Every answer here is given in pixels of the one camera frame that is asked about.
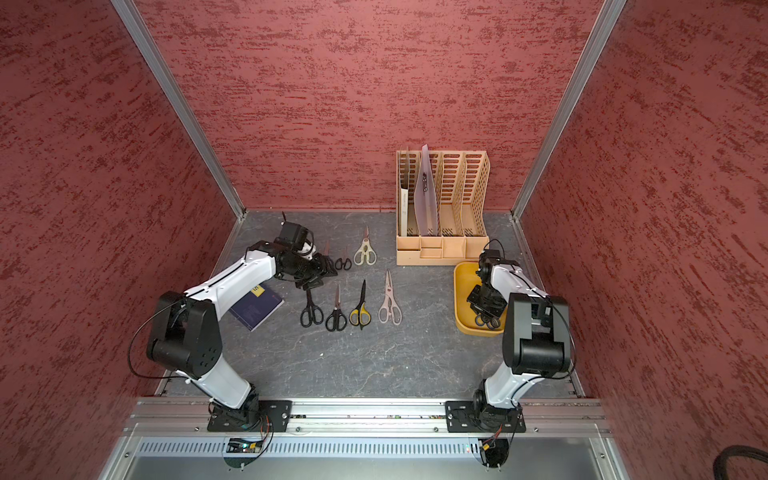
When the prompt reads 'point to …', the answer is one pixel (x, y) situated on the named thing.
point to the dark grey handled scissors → (491, 322)
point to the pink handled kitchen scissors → (390, 311)
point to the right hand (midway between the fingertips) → (479, 315)
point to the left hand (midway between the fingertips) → (330, 281)
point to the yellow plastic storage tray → (465, 281)
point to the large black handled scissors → (311, 313)
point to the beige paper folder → (404, 212)
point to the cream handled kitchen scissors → (365, 252)
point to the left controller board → (237, 445)
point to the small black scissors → (346, 263)
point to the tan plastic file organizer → (462, 234)
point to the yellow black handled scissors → (360, 315)
